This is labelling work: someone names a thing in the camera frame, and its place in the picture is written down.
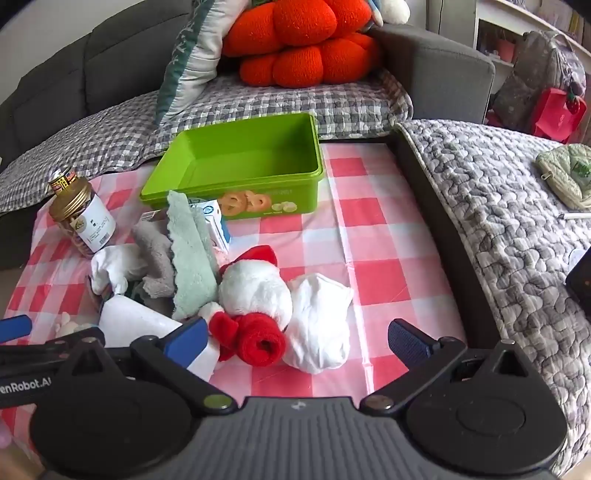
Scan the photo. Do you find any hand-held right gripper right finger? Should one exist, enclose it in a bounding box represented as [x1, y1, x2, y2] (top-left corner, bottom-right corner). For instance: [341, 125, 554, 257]
[360, 318, 532, 414]

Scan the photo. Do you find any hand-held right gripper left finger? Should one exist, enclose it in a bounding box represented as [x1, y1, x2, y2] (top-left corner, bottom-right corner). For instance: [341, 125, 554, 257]
[58, 316, 236, 414]

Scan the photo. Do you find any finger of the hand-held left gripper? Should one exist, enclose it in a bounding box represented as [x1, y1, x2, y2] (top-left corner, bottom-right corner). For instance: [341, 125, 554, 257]
[0, 327, 107, 370]
[0, 315, 33, 344]

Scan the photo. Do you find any mint green towel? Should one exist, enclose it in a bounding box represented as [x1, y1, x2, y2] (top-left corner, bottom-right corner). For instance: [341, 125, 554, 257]
[166, 190, 220, 321]

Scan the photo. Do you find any white plush toy red hat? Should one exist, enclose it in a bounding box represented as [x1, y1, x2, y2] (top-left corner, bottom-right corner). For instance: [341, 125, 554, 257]
[198, 246, 294, 367]

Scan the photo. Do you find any white cloth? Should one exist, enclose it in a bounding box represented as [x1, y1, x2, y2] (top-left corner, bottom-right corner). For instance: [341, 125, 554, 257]
[281, 273, 354, 374]

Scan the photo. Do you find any grey towel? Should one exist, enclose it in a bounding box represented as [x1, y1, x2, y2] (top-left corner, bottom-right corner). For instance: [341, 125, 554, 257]
[131, 219, 178, 303]

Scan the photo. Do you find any white sock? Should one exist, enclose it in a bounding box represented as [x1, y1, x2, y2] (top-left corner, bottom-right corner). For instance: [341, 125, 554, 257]
[90, 244, 148, 296]

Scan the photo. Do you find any green plastic box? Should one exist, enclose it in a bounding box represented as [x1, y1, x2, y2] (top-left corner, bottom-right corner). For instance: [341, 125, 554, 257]
[140, 112, 324, 217]

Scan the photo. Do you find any small cream plush toy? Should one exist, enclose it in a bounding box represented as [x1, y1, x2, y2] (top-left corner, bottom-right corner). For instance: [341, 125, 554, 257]
[54, 311, 93, 337]

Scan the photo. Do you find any white flat object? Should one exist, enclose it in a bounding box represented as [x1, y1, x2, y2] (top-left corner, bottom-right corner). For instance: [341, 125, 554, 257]
[99, 295, 220, 384]

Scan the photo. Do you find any white milk carton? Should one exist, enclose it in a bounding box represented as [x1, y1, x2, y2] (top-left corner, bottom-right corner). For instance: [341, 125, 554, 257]
[187, 198, 232, 252]

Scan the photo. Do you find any dark grey ottoman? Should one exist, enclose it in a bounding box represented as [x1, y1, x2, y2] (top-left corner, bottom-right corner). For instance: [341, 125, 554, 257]
[390, 127, 504, 352]

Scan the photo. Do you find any pink checked tablecloth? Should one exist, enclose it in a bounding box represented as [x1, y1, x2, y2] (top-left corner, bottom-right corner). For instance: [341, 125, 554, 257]
[0, 141, 467, 462]

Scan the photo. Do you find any clear jar gold lid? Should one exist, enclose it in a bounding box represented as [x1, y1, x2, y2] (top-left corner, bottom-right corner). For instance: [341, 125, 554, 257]
[48, 178, 117, 257]

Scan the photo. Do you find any grey quilted blanket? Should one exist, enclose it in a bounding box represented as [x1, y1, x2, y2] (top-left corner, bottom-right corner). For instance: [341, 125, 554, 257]
[392, 119, 591, 430]

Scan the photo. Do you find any yellow black drink can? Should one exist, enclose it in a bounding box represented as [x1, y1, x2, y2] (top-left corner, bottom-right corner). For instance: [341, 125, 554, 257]
[48, 168, 78, 195]

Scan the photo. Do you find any black phone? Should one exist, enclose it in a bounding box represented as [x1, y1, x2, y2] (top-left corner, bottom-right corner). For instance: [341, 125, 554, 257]
[566, 247, 591, 317]

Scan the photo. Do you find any green quilted pouch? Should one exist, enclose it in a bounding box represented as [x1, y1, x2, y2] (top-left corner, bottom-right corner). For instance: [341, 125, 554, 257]
[536, 143, 591, 210]

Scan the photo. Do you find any grey checked blanket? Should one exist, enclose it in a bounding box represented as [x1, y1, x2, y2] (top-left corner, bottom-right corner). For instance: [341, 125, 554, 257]
[0, 69, 414, 213]

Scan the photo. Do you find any red bag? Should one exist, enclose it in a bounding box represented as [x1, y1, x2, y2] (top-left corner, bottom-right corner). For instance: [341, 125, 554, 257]
[531, 87, 587, 143]

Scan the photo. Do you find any green white leaf-print pillow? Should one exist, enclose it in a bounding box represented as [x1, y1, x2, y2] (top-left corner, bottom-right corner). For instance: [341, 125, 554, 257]
[154, 0, 250, 125]

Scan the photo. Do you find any grey backpack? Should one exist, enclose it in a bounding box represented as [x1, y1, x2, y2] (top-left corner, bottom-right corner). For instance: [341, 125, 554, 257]
[492, 30, 587, 132]

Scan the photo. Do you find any orange pumpkin cushion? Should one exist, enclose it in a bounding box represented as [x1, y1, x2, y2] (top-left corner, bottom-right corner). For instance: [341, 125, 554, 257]
[222, 0, 338, 58]
[238, 32, 382, 88]

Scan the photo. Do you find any grey sofa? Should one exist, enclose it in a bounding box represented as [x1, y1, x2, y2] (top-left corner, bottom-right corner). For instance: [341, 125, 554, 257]
[0, 0, 497, 171]

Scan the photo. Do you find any white desk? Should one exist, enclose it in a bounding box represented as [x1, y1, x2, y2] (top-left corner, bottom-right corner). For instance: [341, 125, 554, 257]
[473, 0, 591, 93]

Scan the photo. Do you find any blue plush doll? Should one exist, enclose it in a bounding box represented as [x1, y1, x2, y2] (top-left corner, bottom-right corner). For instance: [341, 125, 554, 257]
[365, 0, 411, 26]

